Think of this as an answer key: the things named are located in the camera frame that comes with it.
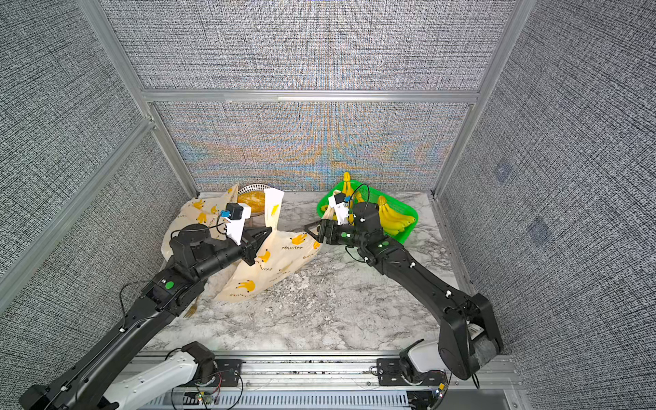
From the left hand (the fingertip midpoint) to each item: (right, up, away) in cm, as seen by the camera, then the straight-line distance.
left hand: (274, 227), depth 65 cm
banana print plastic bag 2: (-36, +5, +38) cm, 52 cm away
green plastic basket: (+32, +12, +41) cm, 53 cm away
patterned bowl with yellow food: (-18, +11, +45) cm, 49 cm away
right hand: (+9, +1, +9) cm, 12 cm away
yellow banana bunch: (+22, +15, +47) cm, 54 cm away
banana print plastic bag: (+2, -8, +7) cm, 10 cm away
